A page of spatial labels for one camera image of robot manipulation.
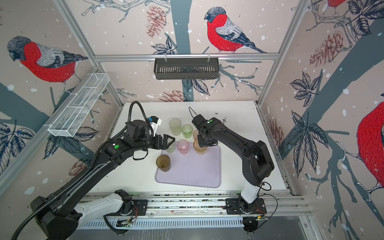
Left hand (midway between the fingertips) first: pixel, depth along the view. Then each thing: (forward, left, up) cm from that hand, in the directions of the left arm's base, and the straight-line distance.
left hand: (168, 139), depth 71 cm
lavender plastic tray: (-5, -13, -26) cm, 29 cm away
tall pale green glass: (+20, 0, -16) cm, 26 cm away
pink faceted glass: (+9, -5, -24) cm, 26 cm away
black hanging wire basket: (+56, -7, +4) cm, 57 cm away
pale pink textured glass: (+16, -13, -20) cm, 29 cm away
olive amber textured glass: (-2, +6, -24) cm, 25 cm away
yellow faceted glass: (0, -16, -13) cm, 20 cm away
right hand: (+5, -18, -16) cm, 25 cm away
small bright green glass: (+21, -7, -24) cm, 32 cm away
